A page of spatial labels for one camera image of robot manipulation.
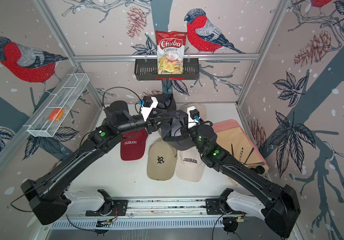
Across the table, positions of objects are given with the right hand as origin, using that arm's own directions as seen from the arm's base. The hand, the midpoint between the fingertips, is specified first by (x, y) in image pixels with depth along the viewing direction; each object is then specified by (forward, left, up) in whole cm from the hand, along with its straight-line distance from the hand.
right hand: (183, 112), depth 69 cm
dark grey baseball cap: (-6, +3, -7) cm, 10 cm away
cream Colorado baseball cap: (-13, -5, -32) cm, 35 cm away
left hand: (-7, +6, +8) cm, 12 cm away
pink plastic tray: (+20, -36, -35) cm, 54 cm away
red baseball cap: (-2, +31, -28) cm, 41 cm away
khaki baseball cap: (-12, +12, -28) cm, 33 cm away
